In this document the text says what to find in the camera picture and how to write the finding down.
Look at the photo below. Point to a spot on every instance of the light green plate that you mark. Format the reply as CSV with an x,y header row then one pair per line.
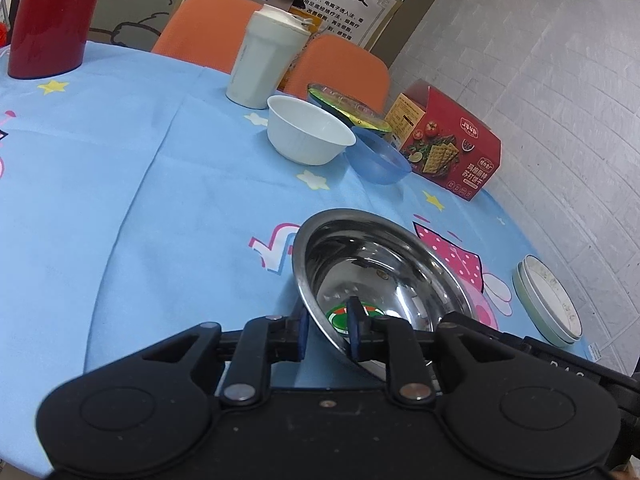
x,y
530,317

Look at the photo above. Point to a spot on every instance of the blue translucent bowl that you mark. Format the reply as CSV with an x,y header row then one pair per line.
x,y
375,160

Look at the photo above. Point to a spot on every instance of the orange chair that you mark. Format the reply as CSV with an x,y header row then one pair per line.
x,y
200,25
345,65

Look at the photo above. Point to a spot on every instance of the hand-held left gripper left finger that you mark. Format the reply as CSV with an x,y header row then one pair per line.
x,y
302,332

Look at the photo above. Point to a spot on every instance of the white floral plate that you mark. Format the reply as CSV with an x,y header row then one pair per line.
x,y
550,295

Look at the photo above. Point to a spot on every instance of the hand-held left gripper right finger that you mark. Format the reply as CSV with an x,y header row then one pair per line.
x,y
355,332

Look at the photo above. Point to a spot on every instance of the wall poster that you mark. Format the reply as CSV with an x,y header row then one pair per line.
x,y
345,5

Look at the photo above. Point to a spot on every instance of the white bowl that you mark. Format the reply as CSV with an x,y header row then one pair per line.
x,y
305,135

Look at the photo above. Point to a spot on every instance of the green instant noodle bowl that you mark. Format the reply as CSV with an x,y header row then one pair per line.
x,y
350,110

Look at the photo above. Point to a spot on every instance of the red thermos jug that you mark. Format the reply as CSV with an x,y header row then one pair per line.
x,y
45,25

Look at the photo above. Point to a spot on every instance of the white tumbler cup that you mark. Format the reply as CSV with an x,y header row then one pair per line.
x,y
260,65

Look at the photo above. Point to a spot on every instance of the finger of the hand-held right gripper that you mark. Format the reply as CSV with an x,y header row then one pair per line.
x,y
477,325

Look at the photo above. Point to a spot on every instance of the blue cartoon tablecloth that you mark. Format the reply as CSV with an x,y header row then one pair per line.
x,y
125,185

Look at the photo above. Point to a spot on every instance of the red cracker box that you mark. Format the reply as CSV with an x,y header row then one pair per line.
x,y
450,145

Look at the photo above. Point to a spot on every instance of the frosted glass cartoon door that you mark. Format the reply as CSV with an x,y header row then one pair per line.
x,y
135,5

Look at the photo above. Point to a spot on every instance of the stainless steel bowl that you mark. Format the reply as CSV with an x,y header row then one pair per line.
x,y
380,260

